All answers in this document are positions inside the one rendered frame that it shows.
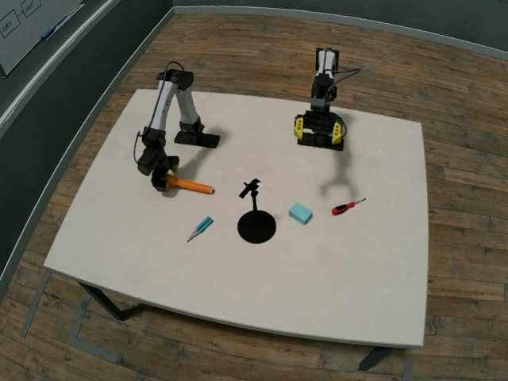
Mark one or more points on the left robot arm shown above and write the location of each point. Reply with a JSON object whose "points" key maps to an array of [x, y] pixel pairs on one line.
{"points": [[322, 82]]}

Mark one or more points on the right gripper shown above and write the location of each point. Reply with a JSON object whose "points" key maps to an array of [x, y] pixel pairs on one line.
{"points": [[162, 168]]}

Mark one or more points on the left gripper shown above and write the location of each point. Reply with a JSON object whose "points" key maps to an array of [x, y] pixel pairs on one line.
{"points": [[314, 120]]}

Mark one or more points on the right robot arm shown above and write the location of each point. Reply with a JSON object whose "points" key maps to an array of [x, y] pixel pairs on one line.
{"points": [[154, 139]]}

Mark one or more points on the red and black screwdriver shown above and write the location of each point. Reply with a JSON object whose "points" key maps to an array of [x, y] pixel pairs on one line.
{"points": [[343, 208]]}

